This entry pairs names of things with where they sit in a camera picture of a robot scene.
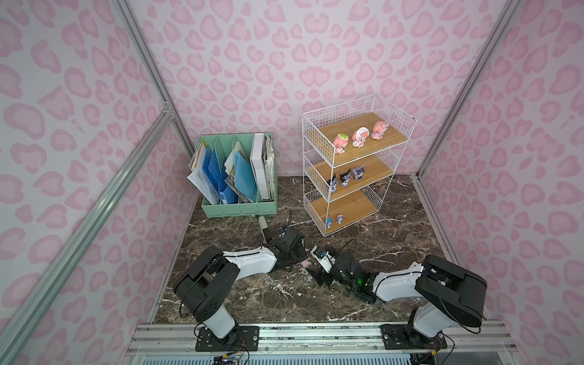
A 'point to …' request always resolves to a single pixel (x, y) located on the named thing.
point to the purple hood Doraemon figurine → (340, 218)
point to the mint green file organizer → (221, 144)
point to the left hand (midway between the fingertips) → (306, 250)
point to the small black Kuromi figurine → (332, 183)
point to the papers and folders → (241, 179)
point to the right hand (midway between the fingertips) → (314, 260)
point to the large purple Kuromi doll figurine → (357, 172)
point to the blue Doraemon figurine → (328, 223)
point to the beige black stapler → (265, 230)
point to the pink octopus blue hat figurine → (305, 263)
